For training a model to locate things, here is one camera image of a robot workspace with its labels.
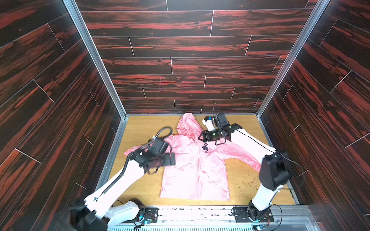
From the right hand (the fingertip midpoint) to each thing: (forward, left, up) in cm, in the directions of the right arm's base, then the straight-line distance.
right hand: (204, 135), depth 90 cm
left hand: (-18, +20, +2) cm, 27 cm away
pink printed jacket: (-18, +1, -12) cm, 21 cm away
